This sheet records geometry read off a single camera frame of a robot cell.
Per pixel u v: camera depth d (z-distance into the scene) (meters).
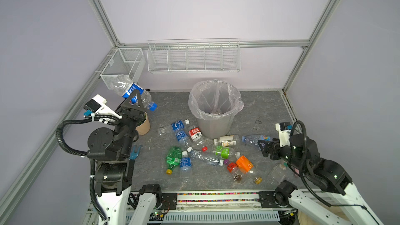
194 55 0.98
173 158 0.84
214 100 0.98
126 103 0.49
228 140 0.89
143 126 0.89
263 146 0.61
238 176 0.79
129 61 1.02
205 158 0.83
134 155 0.88
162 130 0.97
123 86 0.47
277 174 0.81
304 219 0.69
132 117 0.46
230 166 0.80
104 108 0.43
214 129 0.87
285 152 0.56
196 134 0.91
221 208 0.73
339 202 0.42
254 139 0.91
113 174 0.39
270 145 0.57
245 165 0.81
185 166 0.80
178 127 0.94
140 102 0.50
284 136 0.58
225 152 0.85
